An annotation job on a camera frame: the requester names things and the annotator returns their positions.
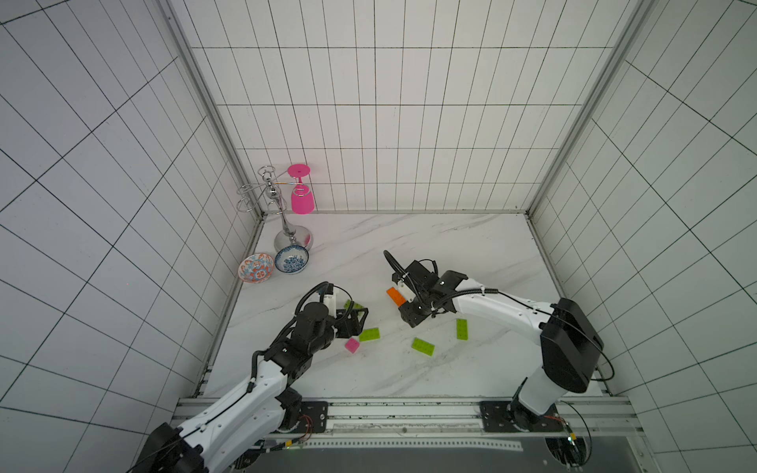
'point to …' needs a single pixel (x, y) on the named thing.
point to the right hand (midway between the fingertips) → (408, 305)
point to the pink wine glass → (303, 201)
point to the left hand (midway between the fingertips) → (353, 316)
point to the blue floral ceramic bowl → (292, 258)
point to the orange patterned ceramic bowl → (255, 268)
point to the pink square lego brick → (352, 345)
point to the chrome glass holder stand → (254, 197)
